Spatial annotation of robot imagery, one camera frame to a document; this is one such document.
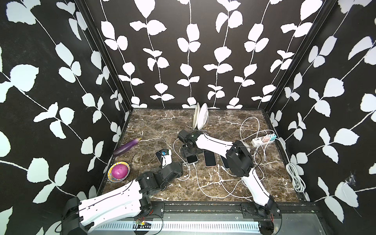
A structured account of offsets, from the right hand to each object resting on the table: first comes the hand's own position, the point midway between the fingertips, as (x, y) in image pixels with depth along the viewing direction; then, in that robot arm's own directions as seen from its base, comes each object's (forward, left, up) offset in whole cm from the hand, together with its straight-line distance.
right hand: (187, 152), depth 95 cm
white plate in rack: (+19, -10, +14) cm, 26 cm away
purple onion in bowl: (-16, +37, +7) cm, 41 cm away
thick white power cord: (-18, -65, -3) cm, 68 cm away
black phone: (-4, -3, -1) cm, 5 cm away
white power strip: (+8, -54, +4) cm, 55 cm away
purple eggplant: (+1, +40, +3) cm, 41 cm away
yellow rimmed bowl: (-18, +43, +4) cm, 47 cm away
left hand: (-13, +3, +11) cm, 17 cm away
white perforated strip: (-40, +1, -1) cm, 40 cm away
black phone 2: (-4, -14, -1) cm, 15 cm away
